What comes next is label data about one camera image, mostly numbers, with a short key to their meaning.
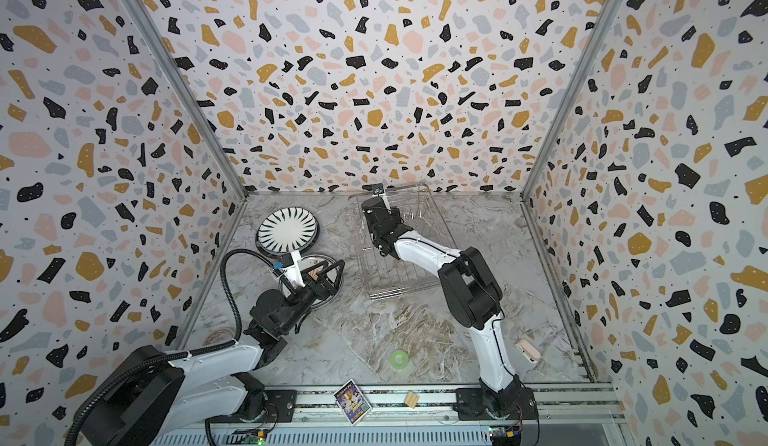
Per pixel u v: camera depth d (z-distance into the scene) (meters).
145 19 0.75
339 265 0.74
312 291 0.71
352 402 0.73
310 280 0.70
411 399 0.75
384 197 0.83
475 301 0.54
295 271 0.71
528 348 0.81
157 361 0.44
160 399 0.41
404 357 0.82
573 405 0.76
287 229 1.07
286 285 0.69
